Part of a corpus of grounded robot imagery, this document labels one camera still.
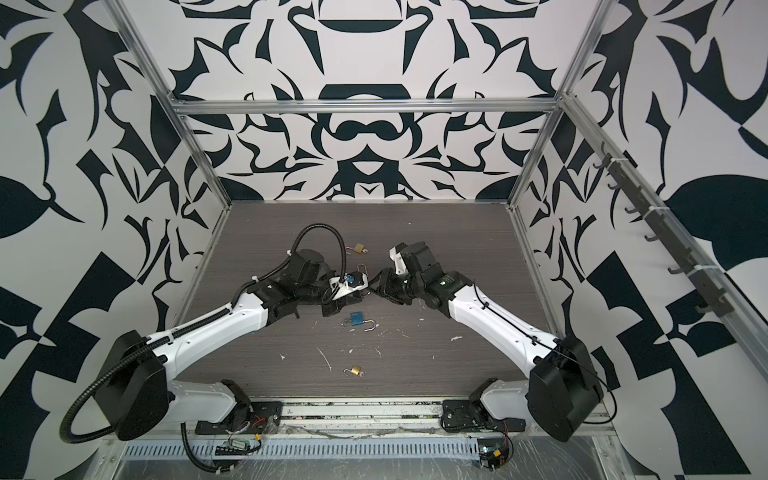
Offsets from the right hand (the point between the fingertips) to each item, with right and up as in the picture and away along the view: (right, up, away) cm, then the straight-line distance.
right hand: (369, 287), depth 76 cm
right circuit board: (+29, -38, -5) cm, 48 cm away
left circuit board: (-32, -36, -5) cm, 49 cm away
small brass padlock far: (-5, +9, +31) cm, 32 cm away
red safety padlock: (-2, +6, -10) cm, 11 cm away
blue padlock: (-4, -12, +15) cm, 19 cm away
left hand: (-3, 0, +3) cm, 4 cm away
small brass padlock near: (-4, -23, +5) cm, 24 cm away
